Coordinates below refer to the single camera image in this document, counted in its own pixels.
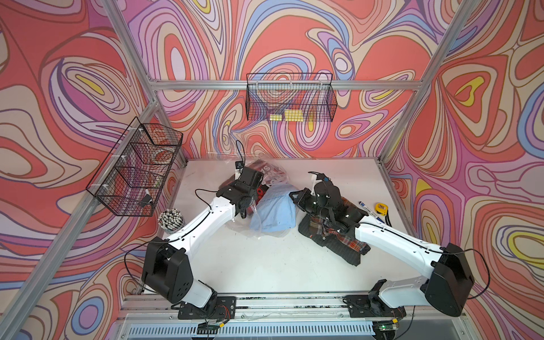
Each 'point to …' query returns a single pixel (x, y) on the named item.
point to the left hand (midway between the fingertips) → (247, 188)
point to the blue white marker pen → (360, 202)
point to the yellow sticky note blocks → (290, 115)
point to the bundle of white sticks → (171, 219)
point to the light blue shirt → (275, 210)
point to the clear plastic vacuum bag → (245, 223)
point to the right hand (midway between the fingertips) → (289, 199)
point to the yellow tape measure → (381, 208)
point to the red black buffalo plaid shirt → (272, 175)
